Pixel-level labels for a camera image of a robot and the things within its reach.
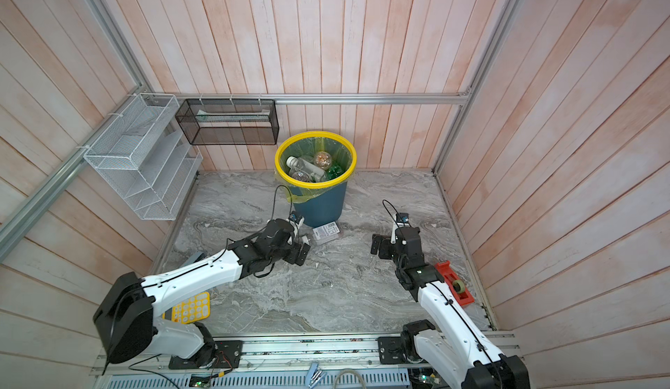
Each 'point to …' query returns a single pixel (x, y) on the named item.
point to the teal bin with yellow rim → (323, 203)
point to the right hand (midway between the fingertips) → (387, 235)
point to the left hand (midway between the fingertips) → (296, 246)
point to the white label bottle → (316, 173)
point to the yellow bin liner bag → (310, 146)
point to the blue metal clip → (312, 375)
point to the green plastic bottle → (334, 171)
